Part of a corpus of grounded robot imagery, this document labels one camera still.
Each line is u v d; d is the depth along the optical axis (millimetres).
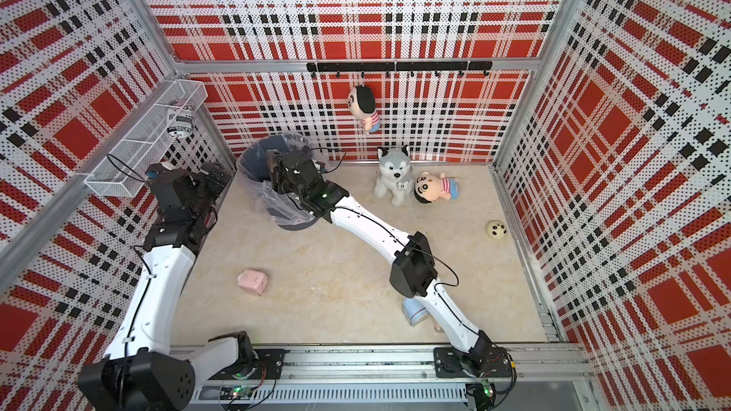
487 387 666
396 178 966
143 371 370
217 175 667
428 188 1033
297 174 593
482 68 889
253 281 820
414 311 749
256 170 909
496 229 958
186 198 534
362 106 909
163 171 610
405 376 734
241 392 690
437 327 776
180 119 779
